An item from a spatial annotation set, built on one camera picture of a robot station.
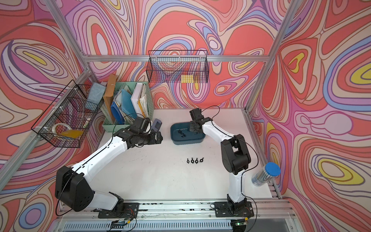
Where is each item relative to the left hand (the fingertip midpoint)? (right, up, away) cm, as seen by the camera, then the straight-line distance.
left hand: (157, 138), depth 83 cm
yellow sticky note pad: (+17, +37, +8) cm, 42 cm away
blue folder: (-23, +18, +15) cm, 33 cm away
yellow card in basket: (-37, +4, -15) cm, 40 cm away
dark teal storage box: (+13, 0, +21) cm, 25 cm away
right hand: (+23, +4, +14) cm, 28 cm away
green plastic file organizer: (-25, +35, +21) cm, 48 cm away
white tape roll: (-45, +8, -16) cm, 49 cm away
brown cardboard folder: (-32, +24, +5) cm, 40 cm away
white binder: (-13, +24, +8) cm, 29 cm away
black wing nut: (+18, -16, +8) cm, 25 cm away
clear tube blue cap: (+56, -13, -16) cm, 60 cm away
